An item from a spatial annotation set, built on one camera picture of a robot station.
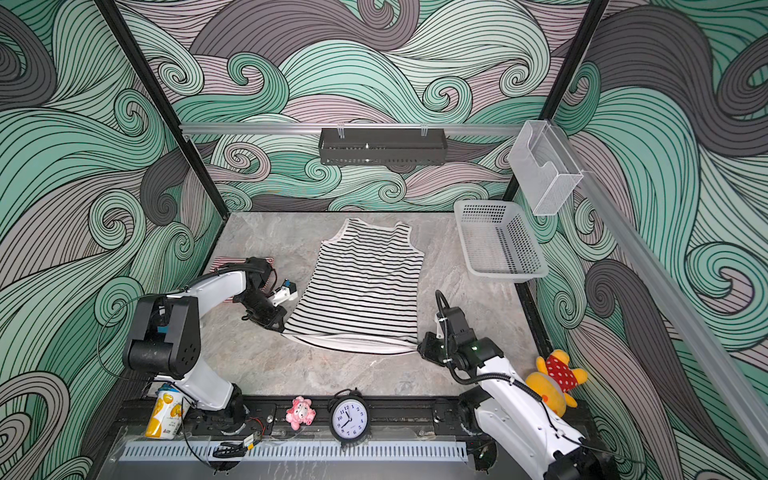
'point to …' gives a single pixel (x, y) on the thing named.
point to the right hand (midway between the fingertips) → (420, 349)
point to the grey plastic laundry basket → (498, 241)
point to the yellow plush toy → (556, 380)
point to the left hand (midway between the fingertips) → (279, 326)
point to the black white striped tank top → (363, 292)
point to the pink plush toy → (300, 412)
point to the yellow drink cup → (166, 416)
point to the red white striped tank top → (222, 261)
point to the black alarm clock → (350, 417)
